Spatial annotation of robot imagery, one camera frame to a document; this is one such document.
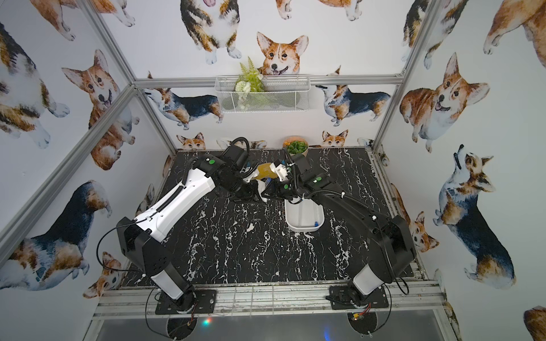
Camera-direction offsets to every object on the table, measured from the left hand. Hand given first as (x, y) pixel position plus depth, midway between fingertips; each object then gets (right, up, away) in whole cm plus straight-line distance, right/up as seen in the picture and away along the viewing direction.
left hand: (264, 199), depth 75 cm
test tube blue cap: (+1, +6, +8) cm, 10 cm away
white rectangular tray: (+16, -11, +20) cm, 27 cm away
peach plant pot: (+12, +22, +32) cm, 41 cm away
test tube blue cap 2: (+21, -13, +17) cm, 30 cm away
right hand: (-2, +1, -1) cm, 3 cm away
